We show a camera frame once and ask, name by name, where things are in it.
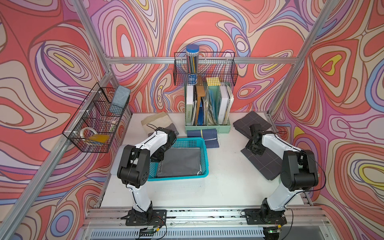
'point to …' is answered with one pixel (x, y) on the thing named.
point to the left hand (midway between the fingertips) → (150, 160)
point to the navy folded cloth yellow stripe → (210, 135)
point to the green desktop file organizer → (208, 106)
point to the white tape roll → (81, 133)
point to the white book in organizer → (224, 98)
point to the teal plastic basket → (200, 142)
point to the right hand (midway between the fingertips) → (252, 154)
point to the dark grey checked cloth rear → (243, 124)
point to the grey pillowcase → (180, 162)
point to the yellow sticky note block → (212, 81)
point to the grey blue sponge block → (120, 98)
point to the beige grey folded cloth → (160, 120)
